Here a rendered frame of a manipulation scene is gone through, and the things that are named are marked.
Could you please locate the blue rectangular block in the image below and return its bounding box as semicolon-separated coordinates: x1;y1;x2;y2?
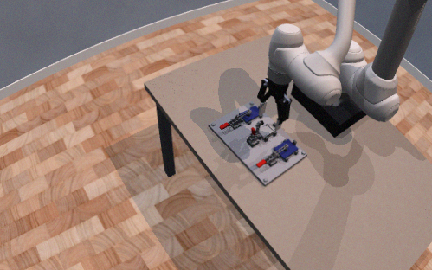
239;106;260;124

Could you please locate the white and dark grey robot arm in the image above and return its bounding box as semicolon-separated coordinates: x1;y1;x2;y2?
267;0;428;122

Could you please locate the blue rectangular plate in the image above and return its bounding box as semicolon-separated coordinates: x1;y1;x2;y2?
274;139;298;161

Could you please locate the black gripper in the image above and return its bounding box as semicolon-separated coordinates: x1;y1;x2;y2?
257;78;292;131

